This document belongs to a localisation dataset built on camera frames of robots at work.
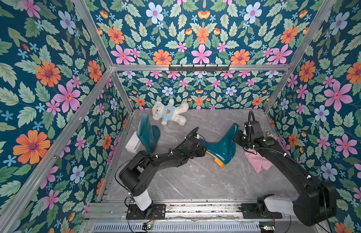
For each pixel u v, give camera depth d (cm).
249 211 72
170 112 108
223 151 89
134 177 47
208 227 77
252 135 62
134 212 72
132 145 95
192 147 70
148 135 84
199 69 93
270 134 101
